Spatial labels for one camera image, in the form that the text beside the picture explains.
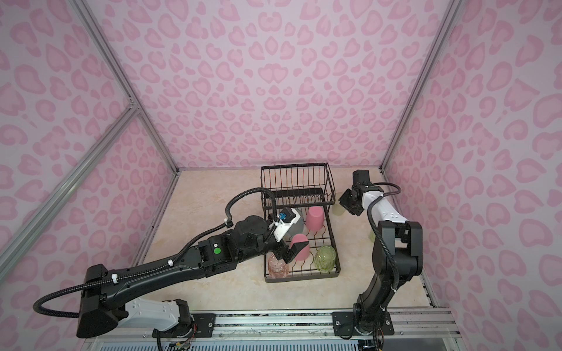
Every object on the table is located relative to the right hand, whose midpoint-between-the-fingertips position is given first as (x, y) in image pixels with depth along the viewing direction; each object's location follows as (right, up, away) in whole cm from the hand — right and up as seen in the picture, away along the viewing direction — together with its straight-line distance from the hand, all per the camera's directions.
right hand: (344, 200), depth 94 cm
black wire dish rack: (-16, +5, -6) cm, 18 cm away
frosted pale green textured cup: (-3, -4, -1) cm, 5 cm away
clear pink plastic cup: (-28, -25, -12) cm, 39 cm away
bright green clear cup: (-11, -20, -15) cm, 27 cm away
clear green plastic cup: (+13, -16, +2) cm, 20 cm away
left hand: (-20, -6, -29) cm, 36 cm away
